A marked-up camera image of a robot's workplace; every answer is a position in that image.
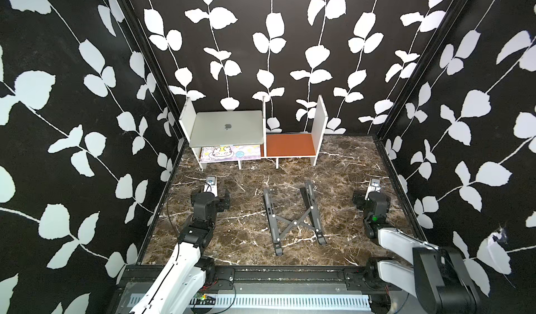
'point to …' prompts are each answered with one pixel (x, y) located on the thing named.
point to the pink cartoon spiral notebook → (229, 153)
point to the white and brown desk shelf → (276, 145)
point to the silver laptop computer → (227, 128)
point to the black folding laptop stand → (280, 226)
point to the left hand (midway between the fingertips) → (213, 185)
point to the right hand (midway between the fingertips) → (370, 190)
